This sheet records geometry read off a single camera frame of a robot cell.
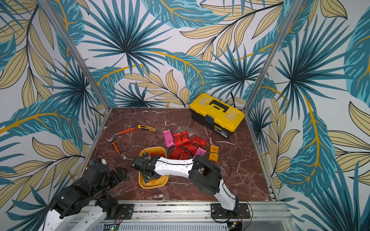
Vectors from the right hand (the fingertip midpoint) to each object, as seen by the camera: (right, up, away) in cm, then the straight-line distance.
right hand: (151, 174), depth 84 cm
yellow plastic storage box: (+7, -2, -5) cm, 9 cm away
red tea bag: (+15, +19, +14) cm, 28 cm away
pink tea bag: (+9, +19, +16) cm, 26 cm away
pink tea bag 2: (+29, +12, +8) cm, 32 cm away
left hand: (-12, +3, -13) cm, 18 cm away
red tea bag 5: (+14, +10, +8) cm, 19 cm away
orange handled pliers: (-32, +20, +16) cm, 41 cm away
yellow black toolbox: (+39, +35, +10) cm, 54 cm away
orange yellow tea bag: (+38, +11, +9) cm, 41 cm away
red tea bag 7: (+1, +10, +7) cm, 12 cm away
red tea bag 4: (+24, +14, +11) cm, 30 cm away
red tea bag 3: (+28, +18, +14) cm, 36 cm away
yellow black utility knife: (-8, +26, +22) cm, 35 cm away
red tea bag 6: (+19, +9, +8) cm, 23 cm away
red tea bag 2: (+20, +21, +16) cm, 33 cm away
